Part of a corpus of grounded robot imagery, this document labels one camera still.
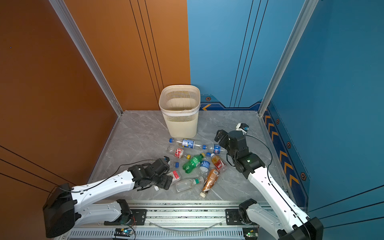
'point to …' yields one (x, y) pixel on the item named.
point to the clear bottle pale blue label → (176, 165)
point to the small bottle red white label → (179, 153)
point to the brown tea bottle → (210, 182)
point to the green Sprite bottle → (193, 162)
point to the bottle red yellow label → (218, 163)
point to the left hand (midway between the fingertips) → (166, 178)
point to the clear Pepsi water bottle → (214, 147)
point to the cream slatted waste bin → (179, 104)
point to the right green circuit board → (250, 233)
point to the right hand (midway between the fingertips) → (221, 135)
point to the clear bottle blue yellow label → (186, 143)
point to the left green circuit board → (121, 232)
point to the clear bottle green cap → (186, 184)
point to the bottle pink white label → (175, 175)
